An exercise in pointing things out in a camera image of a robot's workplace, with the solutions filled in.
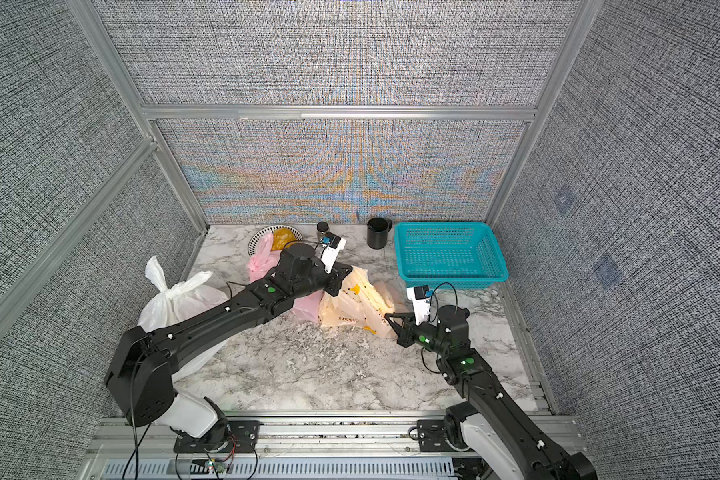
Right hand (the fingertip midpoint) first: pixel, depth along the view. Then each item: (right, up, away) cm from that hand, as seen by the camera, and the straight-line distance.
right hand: (387, 312), depth 77 cm
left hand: (-8, +13, 0) cm, 15 cm away
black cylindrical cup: (0, +24, +32) cm, 40 cm away
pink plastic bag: (-36, +13, +13) cm, 40 cm away
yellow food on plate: (-35, +21, +27) cm, 49 cm away
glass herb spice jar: (-21, +24, +30) cm, 44 cm away
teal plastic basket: (+26, +15, +33) cm, 44 cm away
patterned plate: (-44, +23, +36) cm, 62 cm away
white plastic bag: (-57, +2, +4) cm, 57 cm away
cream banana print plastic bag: (-7, +1, +3) cm, 8 cm away
